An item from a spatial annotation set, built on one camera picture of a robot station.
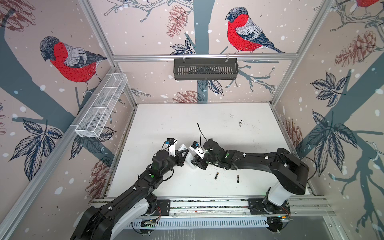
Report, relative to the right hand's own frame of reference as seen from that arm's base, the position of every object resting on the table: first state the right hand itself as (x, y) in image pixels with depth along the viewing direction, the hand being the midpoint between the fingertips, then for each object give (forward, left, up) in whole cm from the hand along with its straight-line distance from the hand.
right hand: (192, 160), depth 84 cm
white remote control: (0, +2, +4) cm, 4 cm away
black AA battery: (-7, -26, -8) cm, 28 cm away
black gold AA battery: (-6, -14, -6) cm, 16 cm away
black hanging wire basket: (+60, +3, +22) cm, 64 cm away
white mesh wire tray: (+18, +49, +26) cm, 59 cm away
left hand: (+1, +2, +8) cm, 9 cm away
